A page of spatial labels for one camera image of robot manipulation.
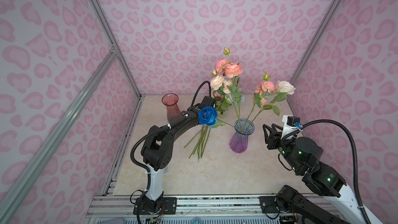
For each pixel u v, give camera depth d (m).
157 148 0.50
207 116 0.55
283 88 0.64
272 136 0.55
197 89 0.72
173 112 0.90
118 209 0.74
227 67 0.65
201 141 0.95
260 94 0.71
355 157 0.46
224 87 0.70
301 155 0.44
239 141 0.86
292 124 0.51
